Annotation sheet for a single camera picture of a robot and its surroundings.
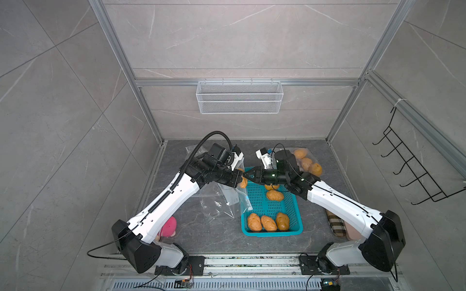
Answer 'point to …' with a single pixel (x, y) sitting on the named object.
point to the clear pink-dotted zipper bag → (310, 155)
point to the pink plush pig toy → (168, 227)
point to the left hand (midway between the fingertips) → (244, 177)
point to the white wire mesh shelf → (239, 97)
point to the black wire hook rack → (432, 188)
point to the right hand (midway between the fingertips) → (245, 176)
